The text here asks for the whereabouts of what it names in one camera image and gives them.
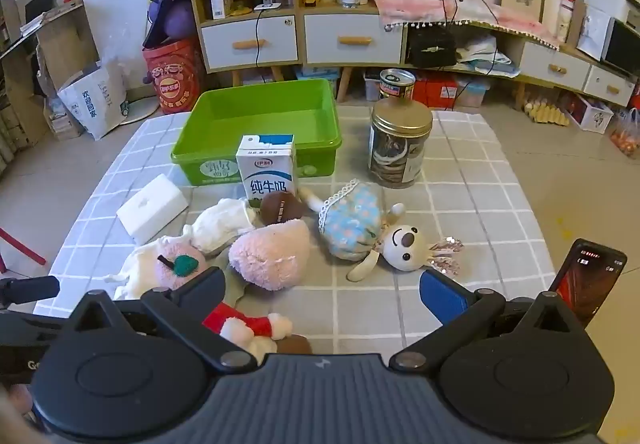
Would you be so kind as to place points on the black handbag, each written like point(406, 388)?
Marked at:
point(431, 46)

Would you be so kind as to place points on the purple plush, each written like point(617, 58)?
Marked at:
point(175, 18)

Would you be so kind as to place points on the black smartphone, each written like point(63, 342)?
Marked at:
point(587, 281)

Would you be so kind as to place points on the low wooden cabinet white drawers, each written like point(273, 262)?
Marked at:
point(555, 68)

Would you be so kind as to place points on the green plastic bin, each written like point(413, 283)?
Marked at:
point(260, 113)

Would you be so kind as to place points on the white paper bag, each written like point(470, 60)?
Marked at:
point(95, 101)

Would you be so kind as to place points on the white microwave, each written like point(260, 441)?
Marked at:
point(612, 31)

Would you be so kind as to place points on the white cloth bag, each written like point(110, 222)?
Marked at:
point(137, 264)

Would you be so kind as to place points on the pink fluffy plush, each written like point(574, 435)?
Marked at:
point(272, 251)

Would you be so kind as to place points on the red stool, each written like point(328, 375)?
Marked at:
point(20, 249)

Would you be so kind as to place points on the bag of oranges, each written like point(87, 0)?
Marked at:
point(627, 136)

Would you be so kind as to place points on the glass jar gold lid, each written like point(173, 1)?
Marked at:
point(400, 143)

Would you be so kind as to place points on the pink tasselled cloth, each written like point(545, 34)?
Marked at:
point(425, 6)

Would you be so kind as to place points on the red printed bag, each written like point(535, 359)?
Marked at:
point(172, 78)

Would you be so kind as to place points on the small printed tin can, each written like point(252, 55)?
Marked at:
point(397, 83)

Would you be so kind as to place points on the wooden wall shelves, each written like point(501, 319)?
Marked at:
point(40, 48)

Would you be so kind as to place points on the white rectangular box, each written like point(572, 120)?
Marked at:
point(150, 209)

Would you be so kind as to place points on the red boxes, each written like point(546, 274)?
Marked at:
point(435, 91)

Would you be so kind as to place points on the pink apple plush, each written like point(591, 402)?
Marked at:
point(177, 269)

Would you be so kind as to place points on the person's left hand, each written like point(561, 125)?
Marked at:
point(15, 401)

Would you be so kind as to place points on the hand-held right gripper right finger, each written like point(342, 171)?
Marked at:
point(442, 296)

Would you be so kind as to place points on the white plastic basket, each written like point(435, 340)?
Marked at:
point(587, 113)

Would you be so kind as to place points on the bunny plush blue dress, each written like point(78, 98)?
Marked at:
point(350, 224)

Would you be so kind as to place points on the grey checked tablecloth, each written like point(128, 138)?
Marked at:
point(475, 204)

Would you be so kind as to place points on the white bottle red cap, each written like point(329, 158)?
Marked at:
point(565, 16)

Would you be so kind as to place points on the clear storage box blue lid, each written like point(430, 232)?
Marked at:
point(317, 78)

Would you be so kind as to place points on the red white santa plush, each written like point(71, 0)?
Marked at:
point(245, 324)

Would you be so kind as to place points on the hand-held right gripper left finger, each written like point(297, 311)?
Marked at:
point(200, 286)

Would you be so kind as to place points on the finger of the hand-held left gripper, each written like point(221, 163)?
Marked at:
point(30, 288)

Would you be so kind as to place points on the row of yellow bottles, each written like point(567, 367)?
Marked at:
point(545, 112)

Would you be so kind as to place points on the white blue milk carton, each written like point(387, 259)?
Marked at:
point(267, 173)

